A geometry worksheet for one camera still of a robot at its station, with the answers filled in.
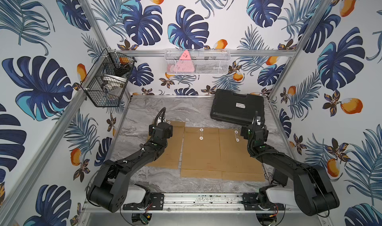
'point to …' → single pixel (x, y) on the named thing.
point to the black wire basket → (105, 85)
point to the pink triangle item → (184, 64)
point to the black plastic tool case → (235, 108)
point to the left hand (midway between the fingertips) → (159, 123)
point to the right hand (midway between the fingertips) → (255, 127)
